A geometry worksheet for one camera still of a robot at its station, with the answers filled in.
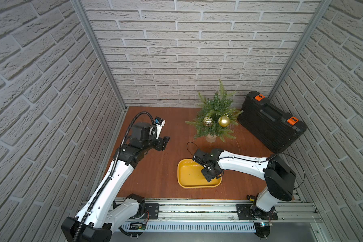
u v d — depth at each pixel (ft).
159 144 2.10
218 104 2.48
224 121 2.33
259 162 1.57
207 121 2.47
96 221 1.22
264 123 2.94
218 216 2.44
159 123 2.04
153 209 2.42
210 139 3.21
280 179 1.45
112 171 1.44
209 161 1.98
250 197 2.51
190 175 2.82
